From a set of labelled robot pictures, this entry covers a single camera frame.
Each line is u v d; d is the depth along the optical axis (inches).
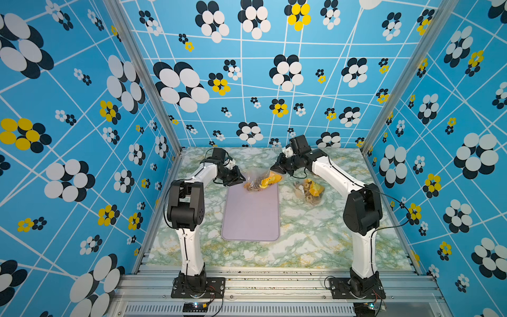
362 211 20.7
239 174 36.9
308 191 38.0
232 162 37.4
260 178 37.0
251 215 38.5
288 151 33.8
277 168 32.5
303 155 28.0
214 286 29.1
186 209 21.8
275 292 29.1
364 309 28.1
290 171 32.3
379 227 22.0
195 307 28.4
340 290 28.5
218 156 32.8
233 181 35.0
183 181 22.7
